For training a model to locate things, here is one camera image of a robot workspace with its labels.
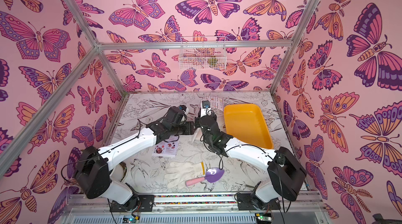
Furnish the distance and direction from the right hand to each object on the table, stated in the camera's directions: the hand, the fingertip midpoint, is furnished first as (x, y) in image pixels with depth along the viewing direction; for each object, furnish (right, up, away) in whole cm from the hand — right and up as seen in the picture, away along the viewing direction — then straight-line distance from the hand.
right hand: (203, 107), depth 79 cm
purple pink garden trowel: (+4, -36, +3) cm, 36 cm away
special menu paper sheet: (-21, -24, +13) cm, 35 cm away
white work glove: (-14, -35, +4) cm, 38 cm away
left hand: (-4, -10, +4) cm, 12 cm away
